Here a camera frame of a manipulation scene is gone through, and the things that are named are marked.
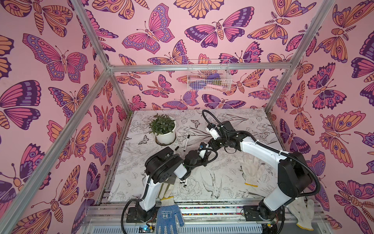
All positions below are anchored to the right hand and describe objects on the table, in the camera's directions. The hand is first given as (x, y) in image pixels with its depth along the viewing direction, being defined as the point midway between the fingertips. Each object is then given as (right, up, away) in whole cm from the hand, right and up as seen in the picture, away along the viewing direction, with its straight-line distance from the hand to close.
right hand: (209, 142), depth 88 cm
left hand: (+2, -5, +4) cm, 7 cm away
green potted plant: (-29, +11, 0) cm, 31 cm away
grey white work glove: (-24, -27, -7) cm, 37 cm away
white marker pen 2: (-14, -22, -4) cm, 27 cm away
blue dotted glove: (-23, -35, -15) cm, 44 cm away
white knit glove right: (+46, -34, -15) cm, 59 cm away
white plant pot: (-27, +2, +7) cm, 28 cm away
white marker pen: (-13, +1, +15) cm, 20 cm away
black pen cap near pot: (-21, -5, +10) cm, 23 cm away
